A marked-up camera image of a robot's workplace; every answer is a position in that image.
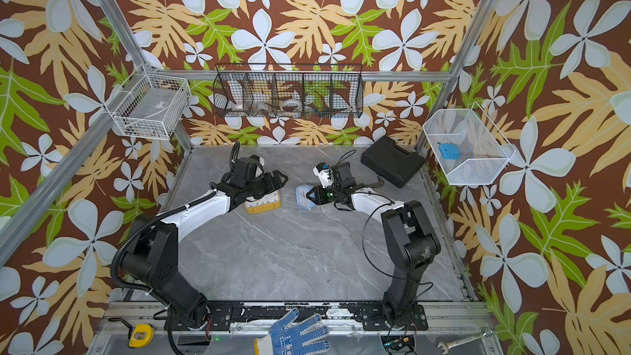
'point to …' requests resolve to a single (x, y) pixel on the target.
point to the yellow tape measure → (141, 336)
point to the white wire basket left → (149, 105)
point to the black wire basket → (288, 89)
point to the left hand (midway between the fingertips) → (282, 178)
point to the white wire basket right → (484, 150)
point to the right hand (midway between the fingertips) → (309, 193)
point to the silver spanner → (445, 345)
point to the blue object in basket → (449, 150)
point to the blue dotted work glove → (289, 340)
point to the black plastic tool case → (391, 162)
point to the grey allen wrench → (379, 183)
